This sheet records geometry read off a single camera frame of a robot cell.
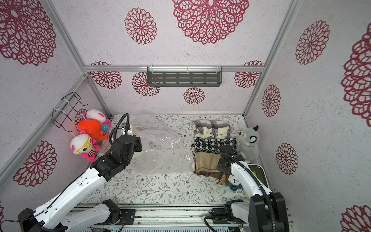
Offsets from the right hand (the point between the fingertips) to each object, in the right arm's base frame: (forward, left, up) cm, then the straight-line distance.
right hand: (224, 166), depth 86 cm
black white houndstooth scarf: (+14, +10, +1) cm, 17 cm away
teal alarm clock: (-10, -5, -2) cm, 11 cm away
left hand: (+5, +49, +22) cm, 54 cm away
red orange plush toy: (+16, +80, +15) cm, 83 cm away
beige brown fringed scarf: (-1, +11, +4) cm, 12 cm away
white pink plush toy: (+27, +81, +16) cm, 87 cm away
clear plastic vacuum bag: (+15, +37, -4) cm, 40 cm away
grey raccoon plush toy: (+10, -14, +9) cm, 19 cm away
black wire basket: (+18, +89, +29) cm, 95 cm away
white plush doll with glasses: (+4, +79, +16) cm, 81 cm away
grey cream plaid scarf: (+28, +6, +1) cm, 29 cm away
